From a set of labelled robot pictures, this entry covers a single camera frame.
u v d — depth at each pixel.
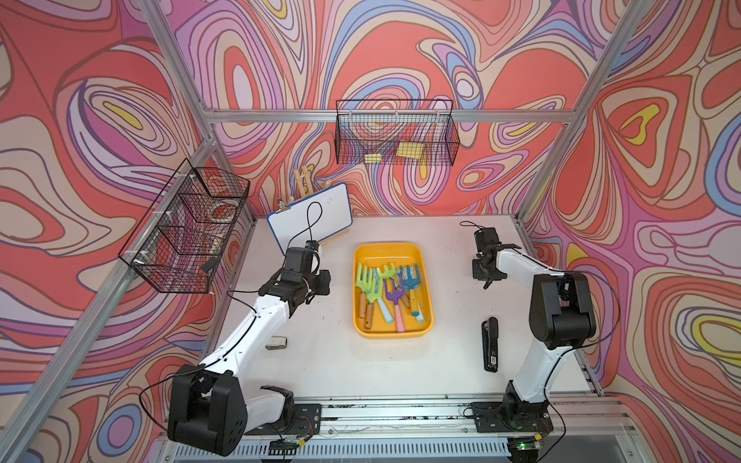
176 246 0.73
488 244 0.78
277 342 0.84
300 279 0.63
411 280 0.99
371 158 0.82
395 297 0.94
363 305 0.92
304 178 0.91
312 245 0.74
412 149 0.90
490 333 0.84
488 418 0.73
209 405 0.40
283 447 0.72
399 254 1.07
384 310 0.91
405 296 0.94
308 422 0.72
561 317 0.51
